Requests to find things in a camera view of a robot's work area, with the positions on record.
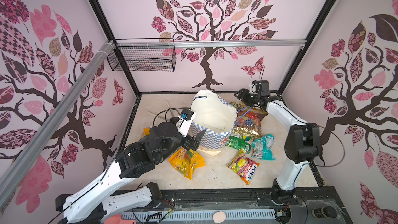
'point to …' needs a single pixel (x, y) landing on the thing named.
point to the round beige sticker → (218, 216)
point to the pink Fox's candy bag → (243, 167)
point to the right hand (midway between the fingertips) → (238, 94)
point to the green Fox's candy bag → (240, 141)
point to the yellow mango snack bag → (186, 161)
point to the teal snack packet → (263, 148)
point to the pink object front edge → (117, 219)
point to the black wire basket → (144, 58)
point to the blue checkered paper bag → (212, 112)
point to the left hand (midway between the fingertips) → (193, 127)
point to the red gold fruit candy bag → (248, 121)
